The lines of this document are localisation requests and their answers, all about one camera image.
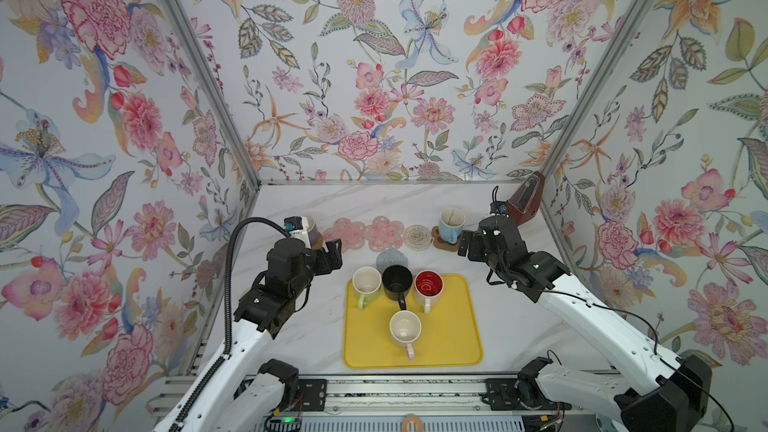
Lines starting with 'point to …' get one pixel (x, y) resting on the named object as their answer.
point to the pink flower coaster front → (351, 234)
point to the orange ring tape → (412, 418)
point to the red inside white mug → (428, 289)
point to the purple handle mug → (313, 233)
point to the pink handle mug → (405, 327)
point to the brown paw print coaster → (440, 244)
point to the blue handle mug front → (451, 222)
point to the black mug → (397, 281)
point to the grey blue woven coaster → (390, 257)
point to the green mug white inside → (366, 281)
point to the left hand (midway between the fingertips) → (333, 245)
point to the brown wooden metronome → (526, 201)
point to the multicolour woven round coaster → (417, 237)
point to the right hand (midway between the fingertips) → (476, 236)
